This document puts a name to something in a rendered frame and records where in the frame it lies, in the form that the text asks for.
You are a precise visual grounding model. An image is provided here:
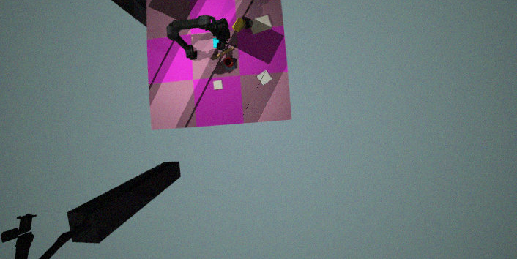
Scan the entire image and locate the yellow block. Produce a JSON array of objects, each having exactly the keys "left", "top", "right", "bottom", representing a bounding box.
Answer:
[{"left": 232, "top": 18, "right": 246, "bottom": 32}]

